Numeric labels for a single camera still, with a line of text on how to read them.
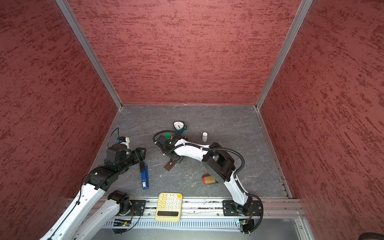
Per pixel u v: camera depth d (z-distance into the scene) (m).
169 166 0.87
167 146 0.65
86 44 0.85
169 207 0.73
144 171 0.84
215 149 0.52
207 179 0.81
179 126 1.03
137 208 0.74
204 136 0.97
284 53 0.89
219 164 0.51
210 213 0.73
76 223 0.44
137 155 0.67
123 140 0.68
